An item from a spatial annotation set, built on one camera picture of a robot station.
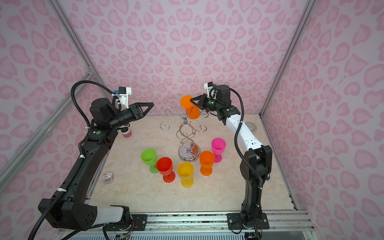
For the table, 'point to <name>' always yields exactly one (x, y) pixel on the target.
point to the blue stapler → (268, 177)
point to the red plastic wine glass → (165, 166)
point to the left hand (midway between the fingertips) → (152, 102)
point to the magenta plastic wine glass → (218, 146)
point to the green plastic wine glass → (149, 156)
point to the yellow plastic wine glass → (186, 172)
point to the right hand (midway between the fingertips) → (192, 98)
